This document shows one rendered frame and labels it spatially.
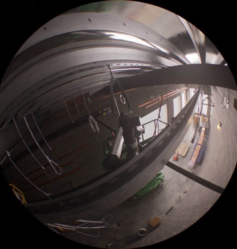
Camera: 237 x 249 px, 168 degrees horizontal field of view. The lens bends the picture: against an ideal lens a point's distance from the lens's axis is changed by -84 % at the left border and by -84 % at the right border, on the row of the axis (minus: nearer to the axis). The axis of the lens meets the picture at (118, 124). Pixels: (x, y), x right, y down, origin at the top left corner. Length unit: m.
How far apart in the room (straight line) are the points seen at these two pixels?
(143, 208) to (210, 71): 4.53
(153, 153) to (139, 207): 4.19
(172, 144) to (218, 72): 0.97
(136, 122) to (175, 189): 4.20
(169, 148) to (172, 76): 1.00
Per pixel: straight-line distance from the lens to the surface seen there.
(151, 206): 4.34
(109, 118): 2.46
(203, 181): 0.68
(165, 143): 0.23
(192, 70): 1.05
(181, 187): 4.79
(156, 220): 4.10
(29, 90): 0.43
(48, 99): 0.80
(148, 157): 0.19
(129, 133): 0.47
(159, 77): 1.19
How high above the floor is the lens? 4.31
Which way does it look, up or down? 23 degrees down
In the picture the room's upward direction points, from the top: 17 degrees counter-clockwise
